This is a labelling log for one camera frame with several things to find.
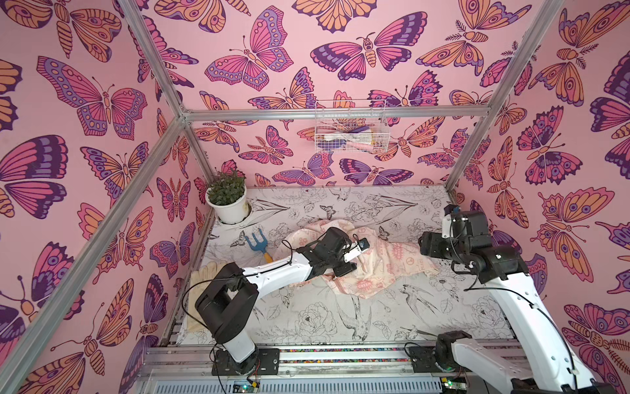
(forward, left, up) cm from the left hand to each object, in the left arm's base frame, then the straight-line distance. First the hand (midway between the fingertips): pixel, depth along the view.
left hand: (353, 254), depth 86 cm
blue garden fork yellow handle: (+10, +37, -11) cm, 39 cm away
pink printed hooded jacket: (-2, -10, -6) cm, 12 cm away
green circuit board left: (-37, +34, -12) cm, 52 cm away
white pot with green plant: (+23, +49, +6) cm, 54 cm away
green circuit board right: (-36, -27, -11) cm, 47 cm away
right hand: (-2, -23, +13) cm, 26 cm away
